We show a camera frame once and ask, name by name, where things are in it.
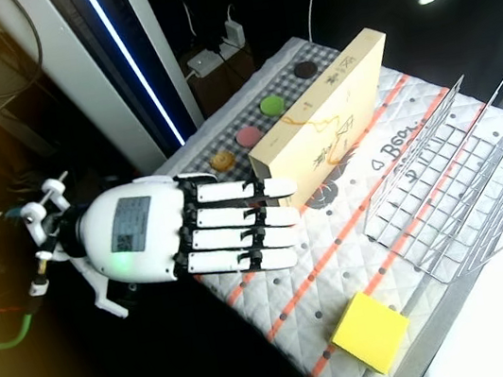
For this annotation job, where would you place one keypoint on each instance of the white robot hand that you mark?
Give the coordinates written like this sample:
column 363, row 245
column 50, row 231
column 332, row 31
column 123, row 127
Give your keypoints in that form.
column 105, row 231

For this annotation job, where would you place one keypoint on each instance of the beige book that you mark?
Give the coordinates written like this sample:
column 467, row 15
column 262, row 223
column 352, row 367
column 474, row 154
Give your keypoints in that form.
column 332, row 123

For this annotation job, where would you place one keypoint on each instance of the orange cookie-shaped disc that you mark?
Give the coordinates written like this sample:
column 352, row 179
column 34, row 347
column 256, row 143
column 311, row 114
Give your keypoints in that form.
column 222, row 161

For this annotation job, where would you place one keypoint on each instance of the black round disc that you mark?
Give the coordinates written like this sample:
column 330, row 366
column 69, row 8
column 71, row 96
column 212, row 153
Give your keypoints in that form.
column 306, row 69

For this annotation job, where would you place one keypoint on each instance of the pink round disc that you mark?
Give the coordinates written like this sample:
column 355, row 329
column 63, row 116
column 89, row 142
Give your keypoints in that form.
column 247, row 136

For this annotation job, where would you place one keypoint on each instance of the brown box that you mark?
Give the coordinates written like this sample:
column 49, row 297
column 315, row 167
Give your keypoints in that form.
column 225, row 82

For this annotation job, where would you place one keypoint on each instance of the white power strip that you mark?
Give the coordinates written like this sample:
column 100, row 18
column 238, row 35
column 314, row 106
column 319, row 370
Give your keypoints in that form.
column 207, row 60

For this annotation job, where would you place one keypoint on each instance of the green round disc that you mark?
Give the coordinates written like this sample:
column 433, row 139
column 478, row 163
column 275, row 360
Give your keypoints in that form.
column 272, row 105

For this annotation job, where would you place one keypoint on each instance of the white charger plug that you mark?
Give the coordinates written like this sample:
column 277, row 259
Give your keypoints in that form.
column 234, row 28

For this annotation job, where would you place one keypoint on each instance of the grey quilt with print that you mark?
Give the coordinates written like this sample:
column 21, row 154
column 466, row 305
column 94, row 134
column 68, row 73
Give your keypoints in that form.
column 339, row 260

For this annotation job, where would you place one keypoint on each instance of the yellow sponge block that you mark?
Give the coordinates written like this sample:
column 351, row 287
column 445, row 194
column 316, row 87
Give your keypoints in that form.
column 370, row 332

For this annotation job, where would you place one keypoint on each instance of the white post with blue light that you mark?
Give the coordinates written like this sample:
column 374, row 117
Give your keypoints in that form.
column 84, row 71

